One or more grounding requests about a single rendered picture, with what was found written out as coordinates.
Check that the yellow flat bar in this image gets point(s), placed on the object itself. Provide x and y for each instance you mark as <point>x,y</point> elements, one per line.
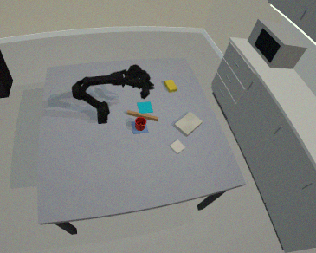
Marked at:
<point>171,86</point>

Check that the long wooden plank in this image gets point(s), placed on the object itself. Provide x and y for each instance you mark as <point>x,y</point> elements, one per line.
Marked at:
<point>146,116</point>

